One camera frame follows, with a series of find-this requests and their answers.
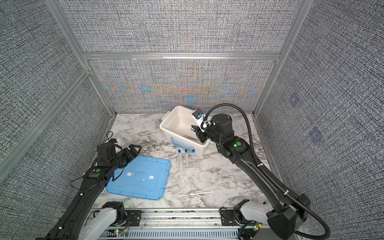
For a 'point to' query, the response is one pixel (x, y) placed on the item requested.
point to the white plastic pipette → (195, 194)
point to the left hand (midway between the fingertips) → (137, 150)
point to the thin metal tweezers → (190, 137)
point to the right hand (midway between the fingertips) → (196, 120)
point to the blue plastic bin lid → (143, 176)
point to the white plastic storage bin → (176, 125)
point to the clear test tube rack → (188, 161)
